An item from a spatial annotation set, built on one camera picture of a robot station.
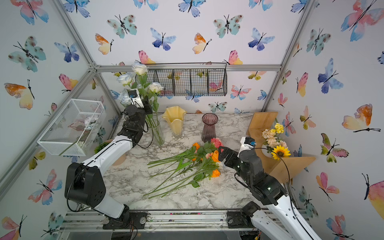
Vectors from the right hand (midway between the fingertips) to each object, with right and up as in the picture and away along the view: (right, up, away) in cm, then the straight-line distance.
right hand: (226, 149), depth 69 cm
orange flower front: (-3, -16, +17) cm, 24 cm away
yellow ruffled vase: (-28, +18, +29) cm, 44 cm away
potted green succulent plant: (-68, -1, +18) cm, 70 cm away
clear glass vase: (-39, +4, +31) cm, 50 cm away
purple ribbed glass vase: (-6, +6, +39) cm, 40 cm away
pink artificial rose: (-1, +1, +25) cm, 25 cm away
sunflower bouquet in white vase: (+25, 0, +9) cm, 27 cm away
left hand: (-41, +27, +10) cm, 50 cm away
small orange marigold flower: (-14, -2, +30) cm, 33 cm away
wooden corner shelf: (+24, -9, -1) cm, 26 cm away
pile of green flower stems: (-17, -14, +22) cm, 31 cm away
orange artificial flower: (-3, -7, +18) cm, 20 cm away
